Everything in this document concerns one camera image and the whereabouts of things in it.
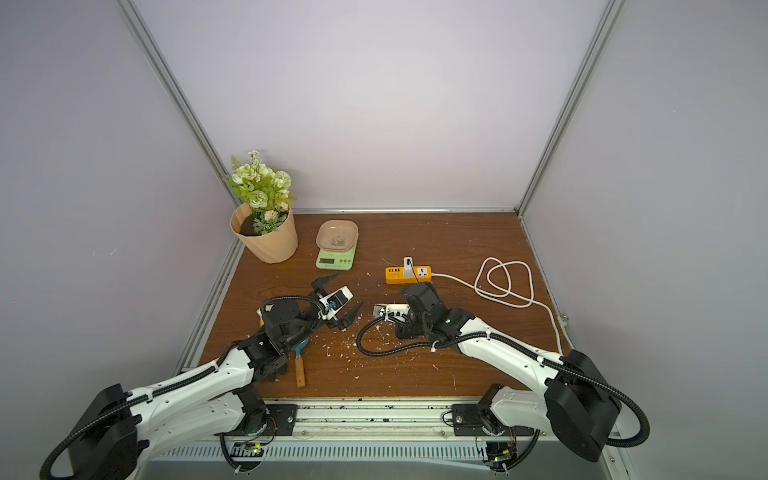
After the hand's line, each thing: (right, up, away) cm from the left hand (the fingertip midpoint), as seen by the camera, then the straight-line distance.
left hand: (350, 285), depth 74 cm
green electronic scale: (-9, +4, +29) cm, 31 cm away
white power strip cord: (+48, -7, +21) cm, 53 cm away
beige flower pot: (-28, +9, +21) cm, 36 cm away
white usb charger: (+16, +3, +20) cm, 25 cm away
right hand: (+13, -6, +8) cm, 17 cm away
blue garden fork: (-15, -23, +6) cm, 28 cm away
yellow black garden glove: (-15, -3, -17) cm, 23 cm away
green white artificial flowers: (-29, +27, +16) cm, 43 cm away
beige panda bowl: (-10, +13, +35) cm, 38 cm away
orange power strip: (+20, 0, +24) cm, 32 cm away
